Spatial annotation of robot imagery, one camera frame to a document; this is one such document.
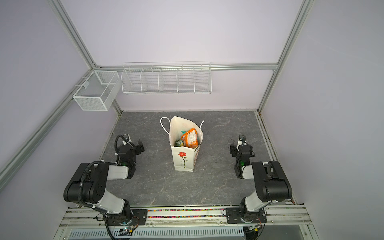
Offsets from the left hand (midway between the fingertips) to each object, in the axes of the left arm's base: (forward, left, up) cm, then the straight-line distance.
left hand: (133, 142), depth 93 cm
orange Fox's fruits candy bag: (-6, -36, +10) cm, 38 cm away
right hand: (-5, -69, -2) cm, 69 cm away
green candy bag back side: (-7, -30, +8) cm, 32 cm away
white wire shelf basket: (+36, -22, +22) cm, 47 cm away
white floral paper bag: (-17, -33, +8) cm, 38 cm away
